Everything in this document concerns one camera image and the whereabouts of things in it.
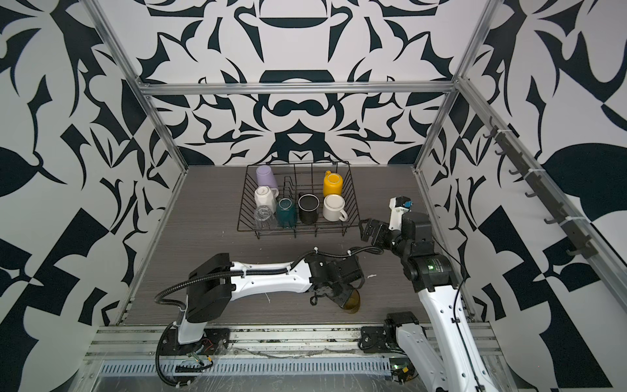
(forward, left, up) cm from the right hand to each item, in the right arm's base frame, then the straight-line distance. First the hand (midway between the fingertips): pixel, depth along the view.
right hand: (372, 221), depth 73 cm
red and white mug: (+15, +10, -15) cm, 23 cm away
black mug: (+14, +19, -12) cm, 27 cm away
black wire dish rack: (+35, +27, -20) cm, 48 cm away
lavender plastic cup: (+28, +37, -10) cm, 47 cm away
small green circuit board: (-34, -7, -25) cm, 43 cm away
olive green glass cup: (-18, +6, -17) cm, 26 cm away
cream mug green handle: (+12, +28, -13) cm, 33 cm away
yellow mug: (+26, +10, -13) cm, 31 cm away
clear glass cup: (+11, +36, -15) cm, 40 cm away
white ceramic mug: (+19, +35, -11) cm, 42 cm away
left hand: (-14, +7, -19) cm, 24 cm away
